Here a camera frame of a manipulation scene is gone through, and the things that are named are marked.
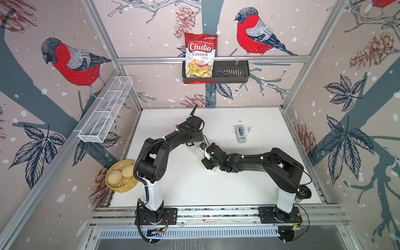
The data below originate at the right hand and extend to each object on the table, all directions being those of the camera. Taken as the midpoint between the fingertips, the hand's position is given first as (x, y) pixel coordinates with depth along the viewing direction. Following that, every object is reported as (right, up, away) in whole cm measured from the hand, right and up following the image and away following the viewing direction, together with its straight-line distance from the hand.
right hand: (205, 156), depth 92 cm
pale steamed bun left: (-48, -8, -13) cm, 50 cm away
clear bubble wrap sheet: (-6, +4, 0) cm, 7 cm away
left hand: (-6, +13, +5) cm, 15 cm away
